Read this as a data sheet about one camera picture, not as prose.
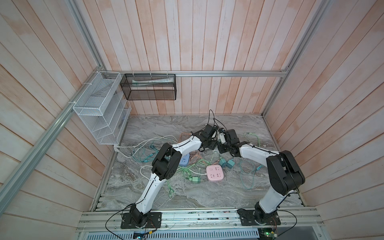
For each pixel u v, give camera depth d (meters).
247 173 0.90
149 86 1.04
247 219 0.73
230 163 0.91
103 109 0.72
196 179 0.83
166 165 0.58
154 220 0.73
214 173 0.88
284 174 0.50
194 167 0.91
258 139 1.04
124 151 0.99
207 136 0.80
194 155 0.96
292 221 0.74
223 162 0.90
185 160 0.93
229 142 0.75
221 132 0.86
